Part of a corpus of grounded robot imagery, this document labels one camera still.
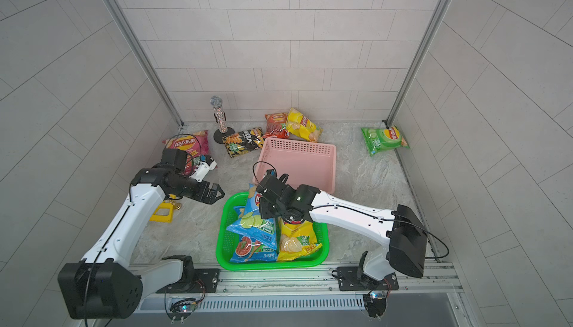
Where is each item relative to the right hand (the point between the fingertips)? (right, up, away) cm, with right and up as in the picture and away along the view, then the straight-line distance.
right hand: (261, 211), depth 74 cm
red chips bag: (+1, +29, +28) cm, 40 cm away
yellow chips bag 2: (+12, -10, 0) cm, 15 cm away
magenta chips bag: (-33, +21, +25) cm, 46 cm away
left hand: (-17, +7, +5) cm, 19 cm away
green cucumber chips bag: (+50, +24, +28) cm, 62 cm away
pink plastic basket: (+16, +13, +30) cm, 36 cm away
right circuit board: (+36, -26, -7) cm, 45 cm away
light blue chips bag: (-4, -2, -4) cm, 6 cm away
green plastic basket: (-11, -10, -3) cm, 15 cm away
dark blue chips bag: (-3, -12, -3) cm, 12 cm away
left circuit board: (-22, -26, -9) cm, 35 cm away
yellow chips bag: (+12, +31, +28) cm, 43 cm away
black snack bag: (-12, +23, +26) cm, 37 cm away
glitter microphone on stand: (-21, +34, +21) cm, 45 cm away
